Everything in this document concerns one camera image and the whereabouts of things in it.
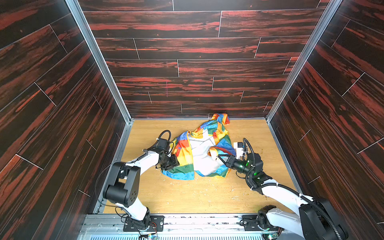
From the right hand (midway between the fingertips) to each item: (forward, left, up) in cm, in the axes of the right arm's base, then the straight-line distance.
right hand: (220, 154), depth 81 cm
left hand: (0, +24, -13) cm, 28 cm away
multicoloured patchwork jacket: (+10, +13, -12) cm, 20 cm away
